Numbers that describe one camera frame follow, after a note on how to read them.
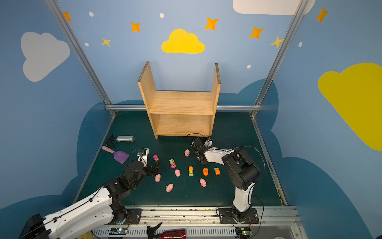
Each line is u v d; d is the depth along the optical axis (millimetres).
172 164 907
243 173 493
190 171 883
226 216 743
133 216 750
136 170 590
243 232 714
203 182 840
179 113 857
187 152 970
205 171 883
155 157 929
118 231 705
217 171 888
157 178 861
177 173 883
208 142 879
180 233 666
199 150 778
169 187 821
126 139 1015
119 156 945
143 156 671
